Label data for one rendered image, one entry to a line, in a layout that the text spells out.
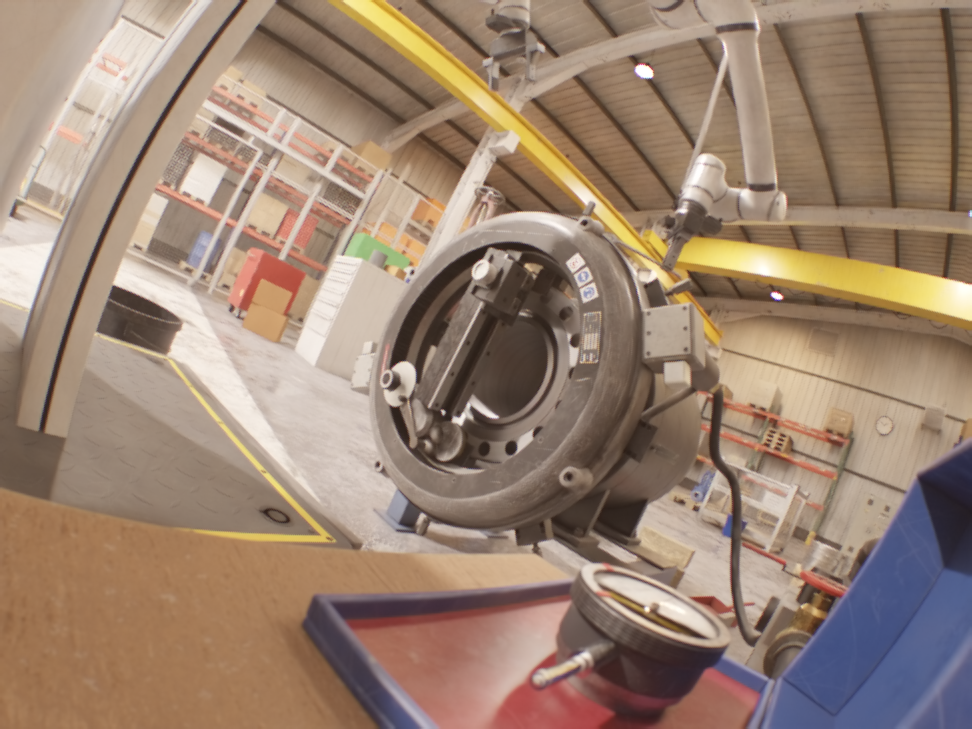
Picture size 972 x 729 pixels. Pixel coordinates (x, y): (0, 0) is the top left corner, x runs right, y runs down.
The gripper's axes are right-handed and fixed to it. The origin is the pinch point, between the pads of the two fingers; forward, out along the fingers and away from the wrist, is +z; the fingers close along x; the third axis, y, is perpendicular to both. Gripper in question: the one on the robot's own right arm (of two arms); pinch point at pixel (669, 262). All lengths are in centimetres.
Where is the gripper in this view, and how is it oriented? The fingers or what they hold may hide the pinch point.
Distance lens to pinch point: 128.9
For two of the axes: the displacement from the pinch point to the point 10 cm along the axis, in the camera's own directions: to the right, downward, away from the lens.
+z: -4.6, 8.9, 0.2
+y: -8.9, -4.6, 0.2
